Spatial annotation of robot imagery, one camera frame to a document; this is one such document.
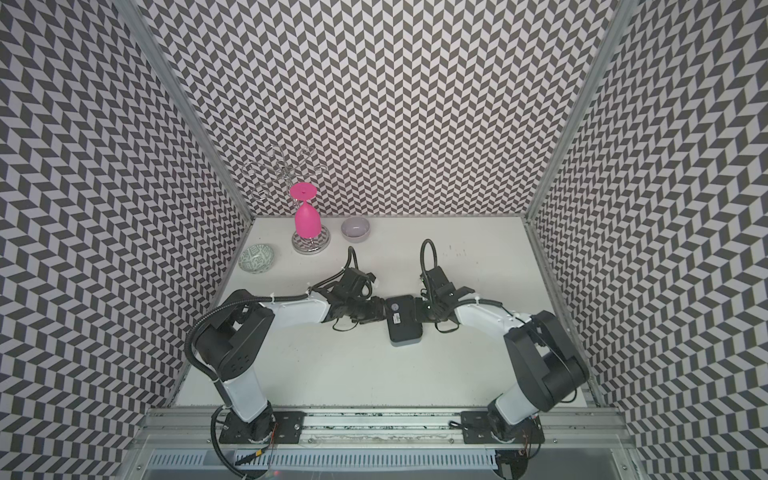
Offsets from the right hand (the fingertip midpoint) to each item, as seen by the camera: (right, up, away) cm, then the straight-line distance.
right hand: (416, 317), depth 89 cm
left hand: (-9, 0, +1) cm, 9 cm away
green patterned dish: (-55, +17, +14) cm, 60 cm away
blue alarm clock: (-4, -3, -2) cm, 5 cm away
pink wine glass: (-33, +29, +1) cm, 44 cm away
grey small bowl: (-21, +28, +19) cm, 40 cm away
